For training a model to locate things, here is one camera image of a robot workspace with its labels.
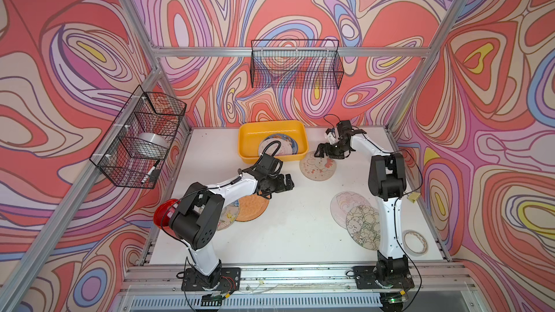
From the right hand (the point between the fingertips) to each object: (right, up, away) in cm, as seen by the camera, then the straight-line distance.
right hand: (324, 159), depth 105 cm
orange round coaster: (-35, -20, -15) cm, 43 cm away
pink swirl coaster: (-17, +7, +5) cm, 20 cm away
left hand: (-18, -11, -15) cm, 26 cm away
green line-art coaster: (+12, -25, -20) cm, 34 cm away
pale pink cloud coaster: (+6, -18, -12) cm, 22 cm away
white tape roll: (+29, -30, -25) cm, 49 cm away
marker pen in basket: (-67, -4, -34) cm, 75 cm away
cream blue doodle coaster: (-43, -22, -17) cm, 52 cm away
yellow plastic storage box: (-38, +14, +13) cm, 43 cm away
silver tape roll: (-63, +7, -36) cm, 73 cm away
